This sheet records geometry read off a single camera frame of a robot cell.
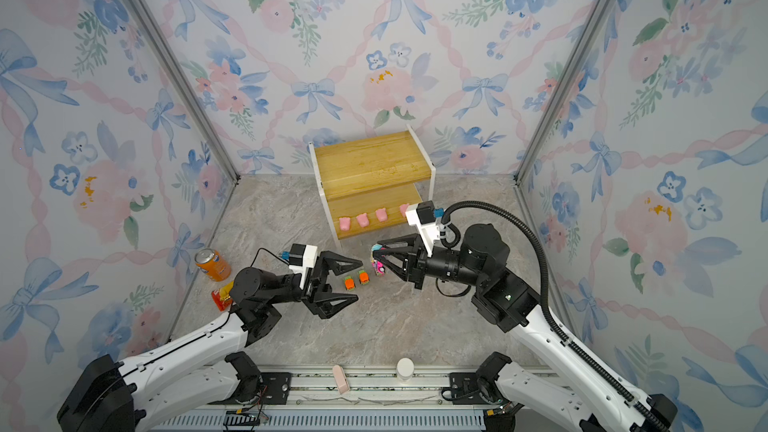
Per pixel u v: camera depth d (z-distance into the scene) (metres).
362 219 0.86
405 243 0.56
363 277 0.90
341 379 0.73
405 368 0.70
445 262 0.52
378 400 0.73
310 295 0.56
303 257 0.52
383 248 0.57
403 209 0.88
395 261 0.57
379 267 0.57
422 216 0.50
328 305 0.56
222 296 0.87
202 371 0.58
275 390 0.75
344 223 0.84
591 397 0.40
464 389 0.73
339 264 0.64
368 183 0.74
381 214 0.87
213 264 0.86
